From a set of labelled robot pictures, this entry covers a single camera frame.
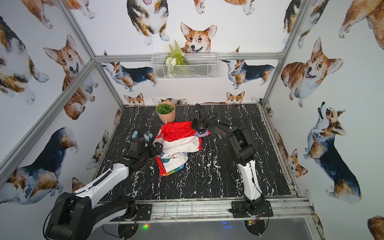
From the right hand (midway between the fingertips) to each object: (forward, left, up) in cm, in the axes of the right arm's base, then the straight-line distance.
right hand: (189, 125), depth 99 cm
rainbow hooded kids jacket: (-10, +6, -1) cm, 12 cm away
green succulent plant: (+11, +17, +4) cm, 21 cm away
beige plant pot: (+7, +15, -1) cm, 17 cm away
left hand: (-16, +17, +2) cm, 23 cm away
